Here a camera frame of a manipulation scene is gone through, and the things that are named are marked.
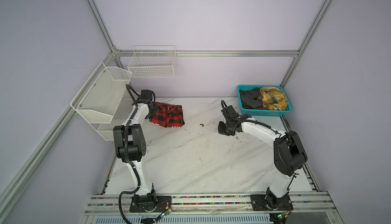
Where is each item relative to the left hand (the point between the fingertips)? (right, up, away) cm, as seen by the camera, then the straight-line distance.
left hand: (151, 112), depth 97 cm
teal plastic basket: (+72, 0, +7) cm, 72 cm away
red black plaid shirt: (+10, -2, +6) cm, 12 cm away
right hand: (+43, -11, -5) cm, 45 cm away
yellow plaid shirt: (+83, +9, +7) cm, 84 cm away
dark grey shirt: (+69, +10, +12) cm, 71 cm away
